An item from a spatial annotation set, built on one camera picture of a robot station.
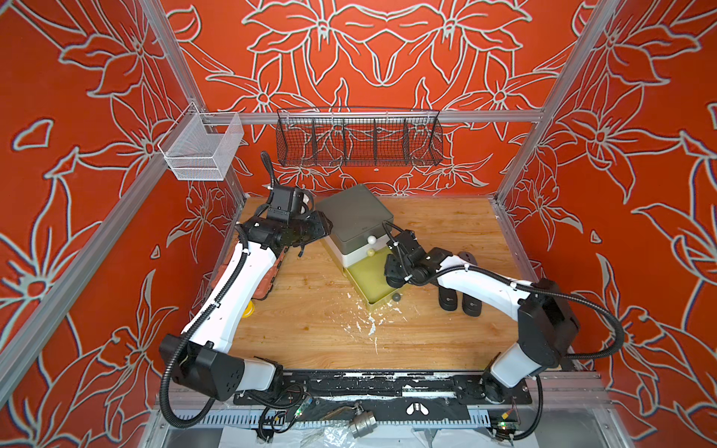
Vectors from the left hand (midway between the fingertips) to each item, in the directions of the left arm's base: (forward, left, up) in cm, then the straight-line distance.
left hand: (327, 223), depth 75 cm
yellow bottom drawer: (-4, -13, -24) cm, 27 cm away
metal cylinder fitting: (-42, -12, -25) cm, 50 cm away
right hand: (-1, -19, -17) cm, 26 cm away
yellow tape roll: (-15, +26, -27) cm, 40 cm away
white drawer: (-1, -5, -15) cm, 16 cm away
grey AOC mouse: (-8, -38, -25) cm, 46 cm away
